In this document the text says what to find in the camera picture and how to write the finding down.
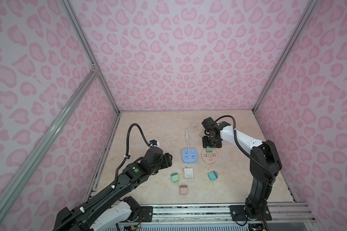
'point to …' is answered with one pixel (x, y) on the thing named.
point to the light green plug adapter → (175, 177)
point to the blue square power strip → (189, 155)
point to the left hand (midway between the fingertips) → (171, 158)
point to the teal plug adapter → (213, 175)
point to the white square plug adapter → (188, 173)
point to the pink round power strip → (209, 158)
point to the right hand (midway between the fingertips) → (207, 144)
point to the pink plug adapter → (183, 189)
